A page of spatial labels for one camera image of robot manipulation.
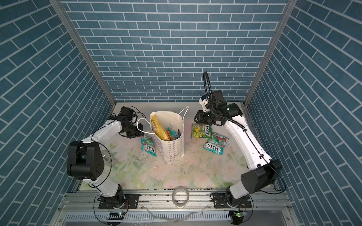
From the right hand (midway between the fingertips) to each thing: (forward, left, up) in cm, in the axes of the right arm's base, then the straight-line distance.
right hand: (195, 117), depth 75 cm
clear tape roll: (-36, +7, -28) cm, 47 cm away
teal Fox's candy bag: (-9, +28, -19) cm, 35 cm away
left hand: (0, +33, -18) cm, 38 cm away
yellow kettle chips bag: (-7, +19, -5) cm, 21 cm away
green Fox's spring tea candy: (+9, -4, -25) cm, 27 cm away
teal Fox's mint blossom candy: (0, -15, -26) cm, 29 cm away
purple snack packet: (+1, +10, -17) cm, 20 cm away
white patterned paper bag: (-13, +11, -13) cm, 21 cm away
